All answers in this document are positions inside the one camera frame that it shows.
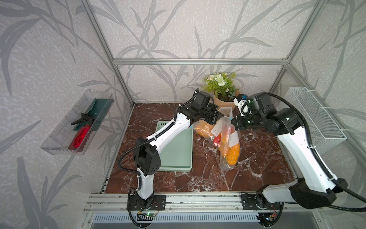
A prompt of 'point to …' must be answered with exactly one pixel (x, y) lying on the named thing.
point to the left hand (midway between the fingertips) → (226, 112)
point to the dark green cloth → (98, 110)
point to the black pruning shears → (88, 119)
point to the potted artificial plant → (225, 91)
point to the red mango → (217, 140)
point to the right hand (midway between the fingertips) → (231, 120)
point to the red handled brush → (80, 139)
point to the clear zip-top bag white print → (226, 138)
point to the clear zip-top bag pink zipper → (228, 116)
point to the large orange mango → (232, 154)
